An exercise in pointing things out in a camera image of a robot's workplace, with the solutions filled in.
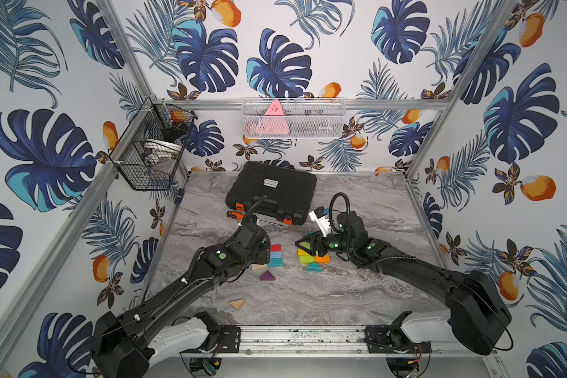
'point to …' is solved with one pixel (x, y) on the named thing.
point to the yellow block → (302, 253)
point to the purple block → (267, 276)
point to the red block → (276, 248)
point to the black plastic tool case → (289, 191)
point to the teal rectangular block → (277, 261)
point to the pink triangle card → (273, 122)
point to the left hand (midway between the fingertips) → (260, 243)
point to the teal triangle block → (305, 244)
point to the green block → (306, 259)
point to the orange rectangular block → (324, 259)
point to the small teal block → (314, 268)
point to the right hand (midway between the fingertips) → (300, 241)
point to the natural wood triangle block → (237, 303)
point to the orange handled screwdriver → (235, 214)
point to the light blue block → (276, 254)
